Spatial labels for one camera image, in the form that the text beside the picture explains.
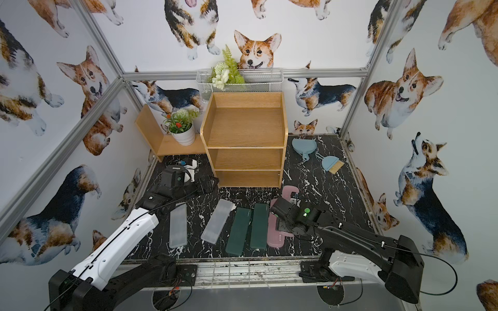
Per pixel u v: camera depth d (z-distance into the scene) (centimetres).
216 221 87
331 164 108
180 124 98
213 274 75
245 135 78
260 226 85
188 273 74
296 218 57
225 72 78
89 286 39
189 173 63
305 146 121
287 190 87
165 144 110
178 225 87
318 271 66
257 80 93
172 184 58
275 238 82
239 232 84
